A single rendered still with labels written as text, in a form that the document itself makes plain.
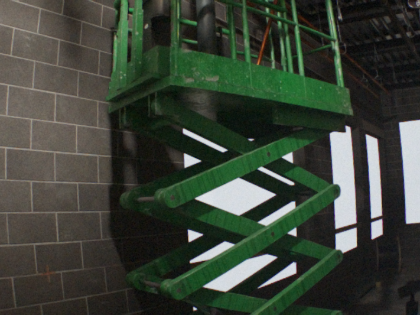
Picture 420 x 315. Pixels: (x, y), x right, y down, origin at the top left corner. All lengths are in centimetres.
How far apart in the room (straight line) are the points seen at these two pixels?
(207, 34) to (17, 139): 136
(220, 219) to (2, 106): 153
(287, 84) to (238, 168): 61
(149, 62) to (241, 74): 51
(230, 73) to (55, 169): 135
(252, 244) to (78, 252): 125
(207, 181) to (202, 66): 58
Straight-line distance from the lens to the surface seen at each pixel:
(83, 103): 326
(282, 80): 267
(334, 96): 307
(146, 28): 252
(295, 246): 285
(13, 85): 293
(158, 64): 222
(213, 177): 233
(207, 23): 264
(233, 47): 255
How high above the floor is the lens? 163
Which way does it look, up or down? 6 degrees up
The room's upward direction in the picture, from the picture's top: 3 degrees counter-clockwise
